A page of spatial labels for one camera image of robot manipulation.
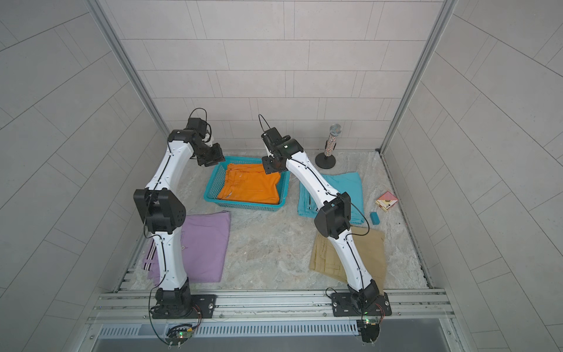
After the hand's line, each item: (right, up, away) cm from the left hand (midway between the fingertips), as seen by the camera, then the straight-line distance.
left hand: (227, 156), depth 94 cm
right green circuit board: (+52, -56, -26) cm, 81 cm away
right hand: (+19, -4, -3) cm, 20 cm away
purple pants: (-7, -35, -7) cm, 36 cm away
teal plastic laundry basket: (-5, -10, +3) cm, 11 cm away
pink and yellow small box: (+70, -20, +3) cm, 73 cm away
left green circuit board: (-6, -56, -28) cm, 63 cm away
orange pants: (+8, -12, +8) cm, 16 cm away
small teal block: (+63, -26, -2) cm, 68 cm away
